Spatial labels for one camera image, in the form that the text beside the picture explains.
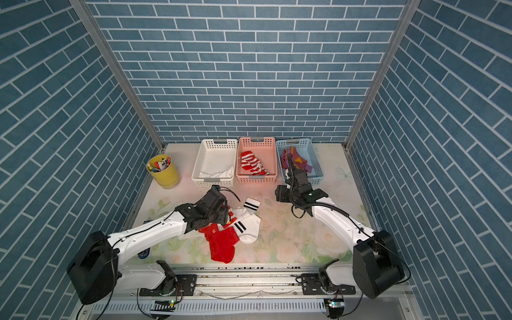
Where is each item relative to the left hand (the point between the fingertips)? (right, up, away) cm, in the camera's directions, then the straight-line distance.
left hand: (226, 212), depth 85 cm
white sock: (-2, +16, +16) cm, 23 cm away
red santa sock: (-1, -12, -2) cm, 12 cm away
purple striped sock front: (+36, +23, +27) cm, 50 cm away
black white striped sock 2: (+9, -8, +3) cm, 12 cm away
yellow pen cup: (-34, +19, +10) cm, 40 cm away
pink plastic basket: (+17, +29, +34) cm, 48 cm away
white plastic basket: (-13, +26, +31) cm, 42 cm away
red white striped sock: (+8, +22, +22) cm, 33 cm away
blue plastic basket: (+42, +30, +34) cm, 62 cm away
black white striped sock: (+10, 0, +10) cm, 14 cm away
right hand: (+24, +9, +1) cm, 26 cm away
